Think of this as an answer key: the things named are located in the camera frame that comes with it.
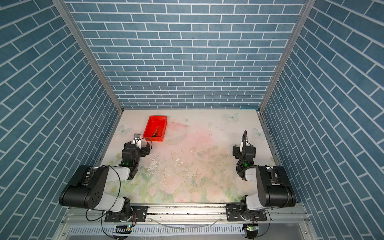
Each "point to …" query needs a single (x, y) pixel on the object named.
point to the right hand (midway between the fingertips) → (243, 143)
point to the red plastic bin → (155, 128)
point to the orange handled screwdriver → (155, 133)
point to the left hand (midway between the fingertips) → (139, 141)
